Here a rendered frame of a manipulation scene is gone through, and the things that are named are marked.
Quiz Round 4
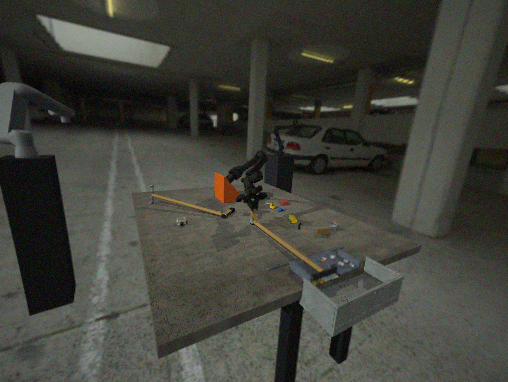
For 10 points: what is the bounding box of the tan wooden pole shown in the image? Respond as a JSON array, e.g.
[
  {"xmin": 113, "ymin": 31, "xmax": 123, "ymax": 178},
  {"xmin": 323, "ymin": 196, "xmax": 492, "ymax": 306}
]
[{"xmin": 250, "ymin": 200, "xmax": 338, "ymax": 281}]

